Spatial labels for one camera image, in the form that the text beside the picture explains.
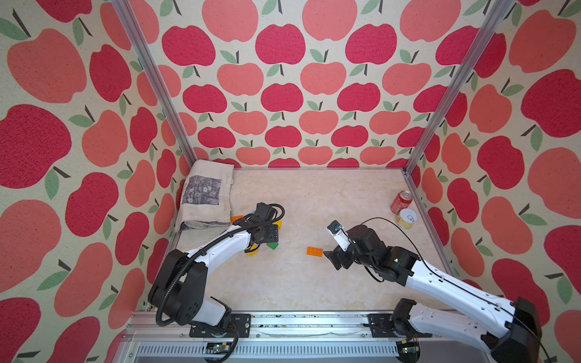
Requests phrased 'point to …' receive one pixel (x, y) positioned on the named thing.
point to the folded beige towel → (205, 200)
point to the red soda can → (402, 201)
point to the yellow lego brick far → (279, 224)
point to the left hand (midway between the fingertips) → (270, 237)
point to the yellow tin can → (406, 218)
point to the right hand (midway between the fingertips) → (335, 247)
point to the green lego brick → (272, 245)
